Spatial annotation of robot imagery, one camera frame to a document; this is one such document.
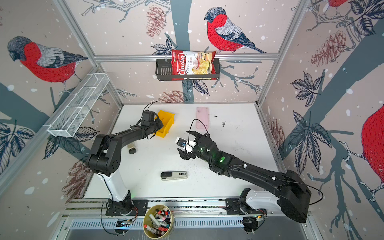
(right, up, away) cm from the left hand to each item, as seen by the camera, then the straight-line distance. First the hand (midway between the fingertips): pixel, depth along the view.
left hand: (162, 122), depth 98 cm
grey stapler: (+9, -29, -19) cm, 35 cm away
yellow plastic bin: (+3, +1, +2) cm, 4 cm away
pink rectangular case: (+28, +5, +14) cm, 32 cm away
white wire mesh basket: (-40, +1, -27) cm, 48 cm away
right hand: (+16, -9, -24) cm, 30 cm away
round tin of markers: (+7, -42, -35) cm, 55 cm away
